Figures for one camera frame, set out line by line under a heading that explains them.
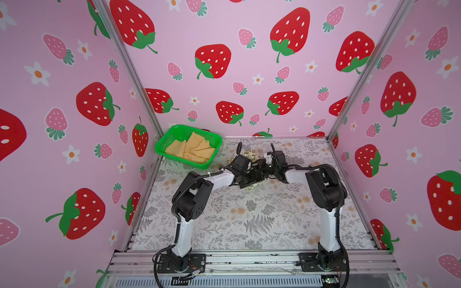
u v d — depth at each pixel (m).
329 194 0.55
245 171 0.84
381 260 0.78
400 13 0.70
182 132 1.21
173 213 0.50
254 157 1.07
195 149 1.11
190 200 0.53
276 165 0.84
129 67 0.84
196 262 0.74
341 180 1.00
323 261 0.66
